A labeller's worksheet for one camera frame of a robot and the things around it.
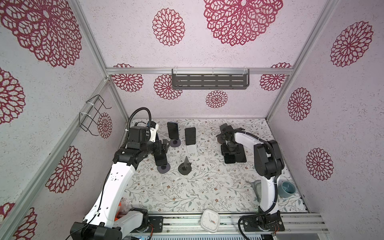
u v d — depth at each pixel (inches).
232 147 34.4
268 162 21.9
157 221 29.4
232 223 30.7
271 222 25.7
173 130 36.7
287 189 32.8
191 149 40.6
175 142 42.0
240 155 36.1
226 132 32.7
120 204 31.5
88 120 29.5
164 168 36.5
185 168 34.4
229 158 38.3
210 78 37.3
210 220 28.7
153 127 25.5
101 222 14.8
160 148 25.5
